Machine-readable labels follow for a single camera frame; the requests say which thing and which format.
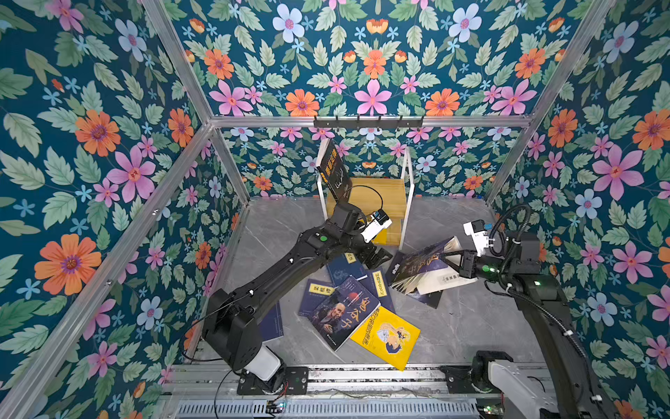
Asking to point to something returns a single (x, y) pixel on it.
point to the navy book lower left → (314, 294)
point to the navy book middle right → (377, 285)
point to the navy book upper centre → (344, 266)
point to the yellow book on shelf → (381, 239)
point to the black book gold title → (336, 174)
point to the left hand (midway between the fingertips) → (385, 244)
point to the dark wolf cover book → (427, 270)
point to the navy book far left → (271, 327)
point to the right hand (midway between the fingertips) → (448, 252)
